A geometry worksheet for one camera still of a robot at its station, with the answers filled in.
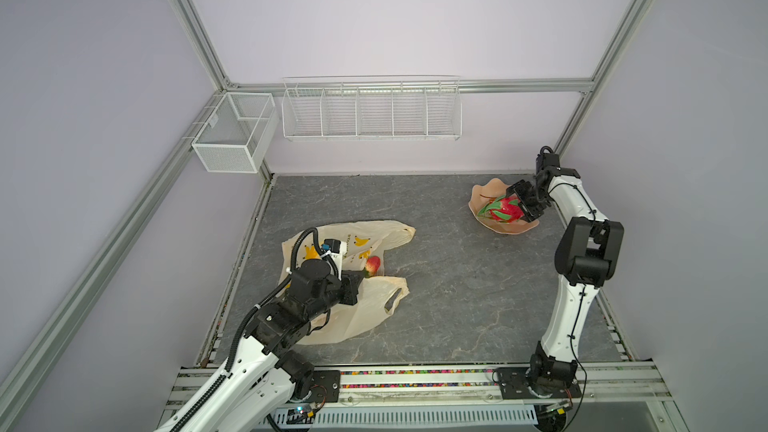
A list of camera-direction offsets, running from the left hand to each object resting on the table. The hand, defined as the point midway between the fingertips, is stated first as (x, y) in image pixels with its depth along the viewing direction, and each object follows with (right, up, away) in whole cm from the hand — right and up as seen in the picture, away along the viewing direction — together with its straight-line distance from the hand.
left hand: (363, 278), depth 73 cm
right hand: (+48, +18, +27) cm, 58 cm away
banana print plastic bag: (-2, +5, +16) cm, 17 cm away
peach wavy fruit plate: (+40, +22, +37) cm, 59 cm away
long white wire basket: (+1, +51, +29) cm, 59 cm away
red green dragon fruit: (+45, +17, +26) cm, 54 cm away
